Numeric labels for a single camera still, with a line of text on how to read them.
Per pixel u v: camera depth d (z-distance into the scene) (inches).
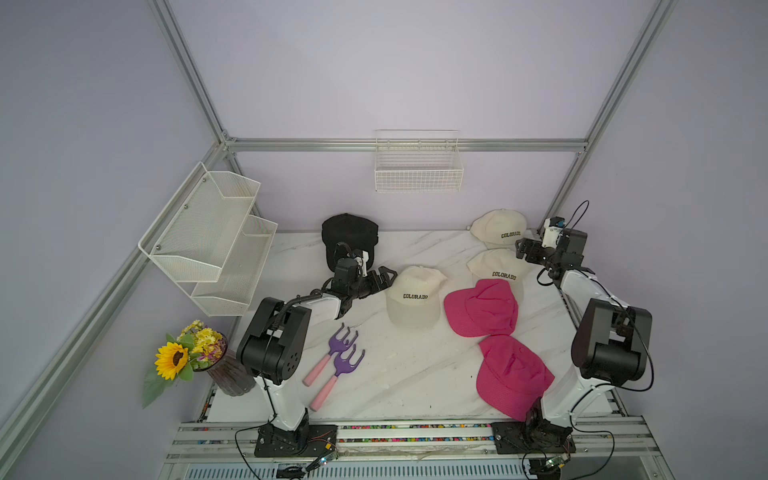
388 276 34.1
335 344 35.7
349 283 30.1
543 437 27.0
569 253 28.4
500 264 40.8
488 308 37.0
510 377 31.7
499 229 45.3
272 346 19.6
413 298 37.6
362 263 34.5
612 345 19.2
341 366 33.9
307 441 28.6
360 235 43.6
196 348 25.1
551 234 33.0
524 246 34.0
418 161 37.6
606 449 28.3
